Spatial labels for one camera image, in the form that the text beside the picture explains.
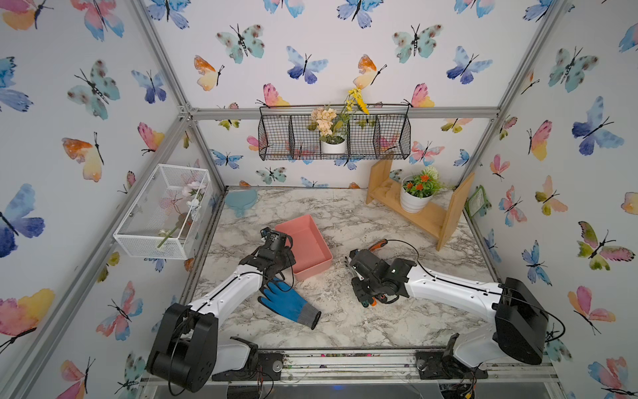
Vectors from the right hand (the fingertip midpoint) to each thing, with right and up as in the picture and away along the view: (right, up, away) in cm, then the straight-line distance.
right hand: (358, 287), depth 81 cm
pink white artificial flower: (-49, +26, -11) cm, 56 cm away
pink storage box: (-17, +10, +18) cm, 27 cm away
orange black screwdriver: (+10, +11, +18) cm, 23 cm away
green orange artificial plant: (+24, +34, +7) cm, 42 cm away
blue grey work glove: (-23, -6, +1) cm, 24 cm away
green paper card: (+56, +29, +29) cm, 69 cm away
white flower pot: (+23, +27, +16) cm, 39 cm away
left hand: (-23, +10, +8) cm, 26 cm away
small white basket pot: (-6, +48, +10) cm, 49 cm away
